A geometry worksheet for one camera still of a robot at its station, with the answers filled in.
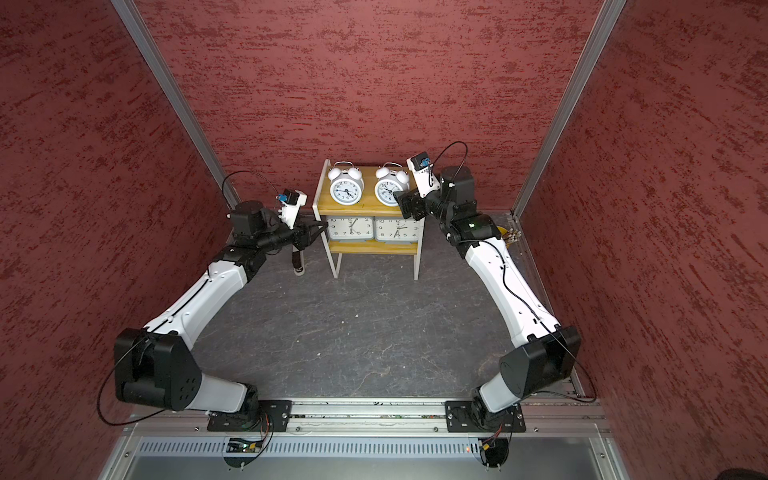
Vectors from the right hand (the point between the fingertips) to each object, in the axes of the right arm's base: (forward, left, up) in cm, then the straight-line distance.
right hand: (408, 191), depth 74 cm
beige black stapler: (+1, +37, -32) cm, 49 cm away
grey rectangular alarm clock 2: (+1, +3, -16) cm, 17 cm away
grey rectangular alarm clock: (+2, +17, -17) cm, 24 cm away
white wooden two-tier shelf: (0, +10, -5) cm, 11 cm away
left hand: (-3, +24, -9) cm, 26 cm away
